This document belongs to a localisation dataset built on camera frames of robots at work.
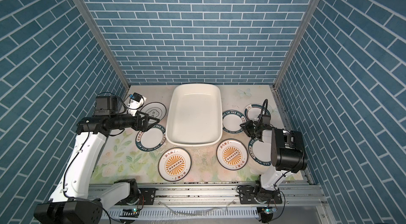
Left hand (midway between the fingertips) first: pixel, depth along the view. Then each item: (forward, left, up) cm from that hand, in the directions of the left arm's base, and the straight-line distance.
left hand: (152, 117), depth 71 cm
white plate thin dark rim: (+23, +9, -25) cm, 36 cm away
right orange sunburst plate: (-8, -39, -25) cm, 47 cm away
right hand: (+10, -46, -23) cm, 53 cm away
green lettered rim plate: (+1, +8, -26) cm, 27 cm away
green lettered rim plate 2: (+15, -41, -26) cm, 51 cm away
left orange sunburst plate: (-13, -8, -26) cm, 30 cm away
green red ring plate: (+21, -57, -26) cm, 66 cm away
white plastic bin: (+19, -17, -26) cm, 37 cm away
